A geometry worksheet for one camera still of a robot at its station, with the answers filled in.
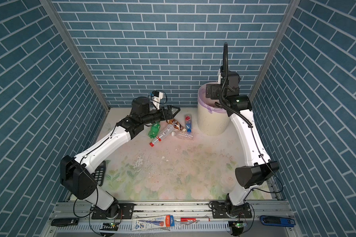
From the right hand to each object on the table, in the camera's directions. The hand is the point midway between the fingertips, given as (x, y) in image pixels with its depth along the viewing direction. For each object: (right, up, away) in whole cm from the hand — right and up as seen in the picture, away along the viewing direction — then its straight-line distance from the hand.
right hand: (214, 85), depth 73 cm
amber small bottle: (-21, -20, +32) cm, 43 cm away
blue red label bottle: (-12, -19, +32) cm, 39 cm away
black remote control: (-71, -64, -7) cm, 96 cm away
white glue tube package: (-30, -67, -3) cm, 73 cm away
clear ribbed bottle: (-14, -28, +29) cm, 43 cm away
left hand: (-20, -13, +2) cm, 24 cm away
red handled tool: (-10, -66, -2) cm, 67 cm away
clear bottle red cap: (-29, -26, +26) cm, 47 cm away
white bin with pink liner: (+2, -17, +14) cm, 23 cm away
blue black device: (+29, -65, -5) cm, 71 cm away
